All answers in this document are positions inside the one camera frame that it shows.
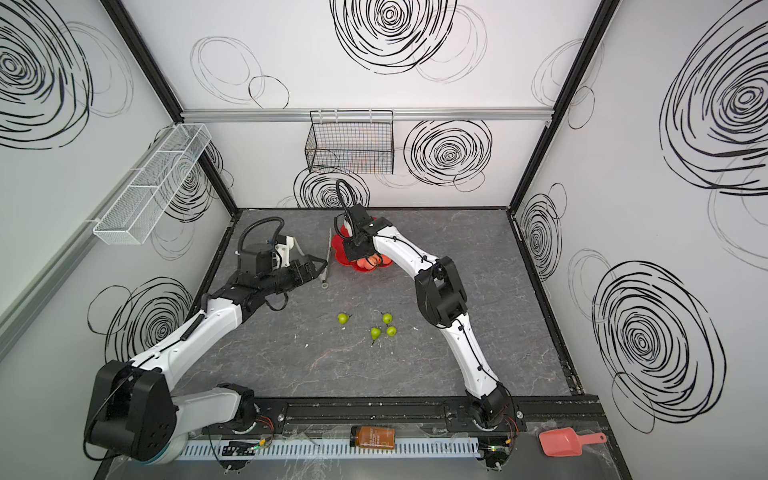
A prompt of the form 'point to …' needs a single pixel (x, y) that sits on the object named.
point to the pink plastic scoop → (567, 443)
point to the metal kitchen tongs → (324, 284)
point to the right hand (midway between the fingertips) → (350, 250)
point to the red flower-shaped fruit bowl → (340, 253)
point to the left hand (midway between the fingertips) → (320, 266)
